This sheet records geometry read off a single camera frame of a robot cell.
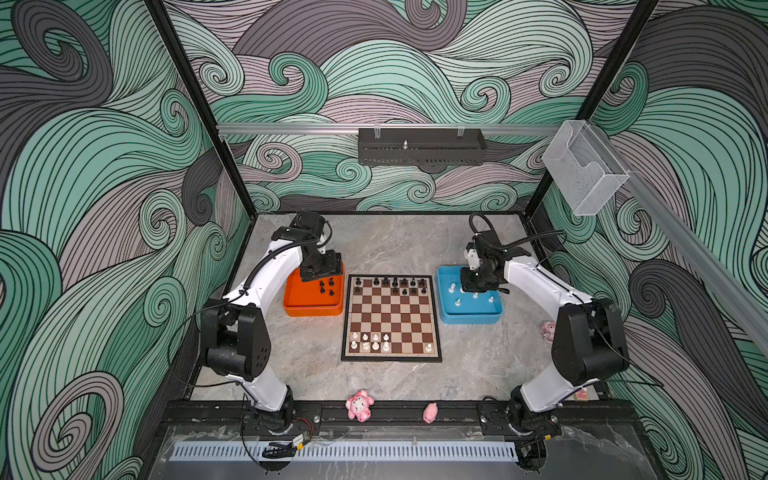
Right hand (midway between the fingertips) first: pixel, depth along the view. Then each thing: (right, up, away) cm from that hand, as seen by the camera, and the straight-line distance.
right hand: (465, 285), depth 90 cm
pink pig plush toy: (-32, -27, -18) cm, 46 cm away
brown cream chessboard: (-23, -10, -1) cm, 25 cm away
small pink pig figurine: (-14, -29, -17) cm, 37 cm away
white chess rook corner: (-13, -17, -8) cm, 22 cm away
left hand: (-41, +5, -4) cm, 41 cm away
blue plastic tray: (-1, -7, +2) cm, 8 cm away
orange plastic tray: (-48, -5, +5) cm, 49 cm away
